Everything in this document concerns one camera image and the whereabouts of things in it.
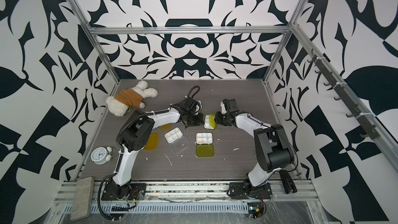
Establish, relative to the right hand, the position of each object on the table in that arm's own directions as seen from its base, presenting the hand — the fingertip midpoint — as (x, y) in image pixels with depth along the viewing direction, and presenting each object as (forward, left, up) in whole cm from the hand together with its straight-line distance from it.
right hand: (215, 116), depth 95 cm
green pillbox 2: (-15, +7, -5) cm, 17 cm away
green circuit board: (-45, -16, -6) cm, 48 cm away
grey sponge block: (-43, +62, -1) cm, 75 cm away
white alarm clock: (-22, +61, 0) cm, 65 cm away
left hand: (-1, +6, -3) cm, 7 cm away
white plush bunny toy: (+7, +59, +4) cm, 59 cm away
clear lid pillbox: (-14, +22, -5) cm, 27 cm away
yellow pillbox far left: (-17, +24, +20) cm, 36 cm away
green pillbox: (-3, +4, -1) cm, 5 cm away
